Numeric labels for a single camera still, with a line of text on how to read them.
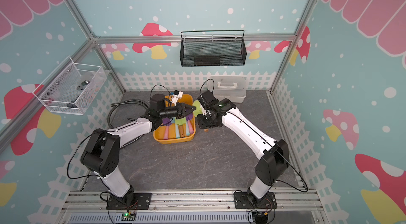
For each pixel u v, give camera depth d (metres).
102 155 0.48
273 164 0.42
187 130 0.97
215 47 0.94
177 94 0.81
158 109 0.71
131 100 1.14
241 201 0.74
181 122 1.00
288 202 0.76
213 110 0.55
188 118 1.03
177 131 0.97
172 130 0.99
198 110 0.83
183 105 0.79
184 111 0.78
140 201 0.74
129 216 0.73
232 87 1.06
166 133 0.95
